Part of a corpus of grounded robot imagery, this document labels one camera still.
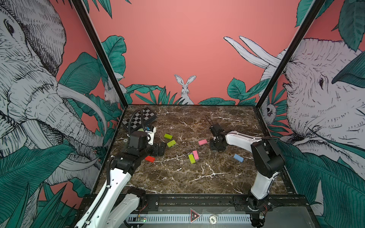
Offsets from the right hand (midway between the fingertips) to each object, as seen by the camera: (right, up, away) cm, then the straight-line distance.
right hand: (212, 145), depth 96 cm
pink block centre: (-6, +2, +2) cm, 7 cm away
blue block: (+16, -7, -6) cm, 19 cm away
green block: (-28, +1, +1) cm, 28 cm away
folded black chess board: (-54, +18, +11) cm, 58 cm away
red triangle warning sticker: (-14, -30, -26) cm, 42 cm away
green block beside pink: (-14, -8, -6) cm, 17 cm away
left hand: (-32, +6, -21) cm, 39 cm away
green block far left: (-31, +5, +5) cm, 32 cm away
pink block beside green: (-12, -5, -5) cm, 14 cm away
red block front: (-41, -8, -6) cm, 42 cm away
